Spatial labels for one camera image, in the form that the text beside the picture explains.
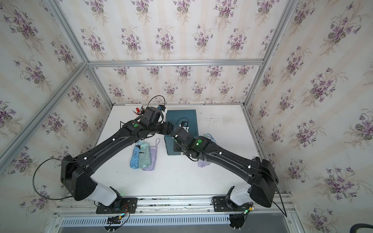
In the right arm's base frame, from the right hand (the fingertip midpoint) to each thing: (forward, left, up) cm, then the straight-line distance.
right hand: (177, 143), depth 77 cm
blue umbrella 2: (+16, -20, -18) cm, 32 cm away
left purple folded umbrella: (+3, +17, -15) cm, 23 cm away
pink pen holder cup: (+28, +30, -4) cm, 41 cm away
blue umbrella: (-6, +26, -13) cm, 30 cm away
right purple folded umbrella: (-5, -14, -14) cm, 21 cm away
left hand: (+8, +4, +3) cm, 10 cm away
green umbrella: (-2, +20, -11) cm, 23 cm away
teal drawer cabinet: (+11, +1, +9) cm, 14 cm away
